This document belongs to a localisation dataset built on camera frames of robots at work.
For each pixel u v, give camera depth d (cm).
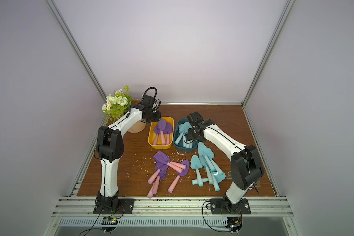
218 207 72
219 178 81
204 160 88
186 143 93
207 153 91
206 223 69
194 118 69
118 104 79
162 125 100
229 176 82
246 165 44
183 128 102
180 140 96
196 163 88
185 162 87
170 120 104
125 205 74
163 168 83
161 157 89
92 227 68
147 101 81
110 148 56
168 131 103
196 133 63
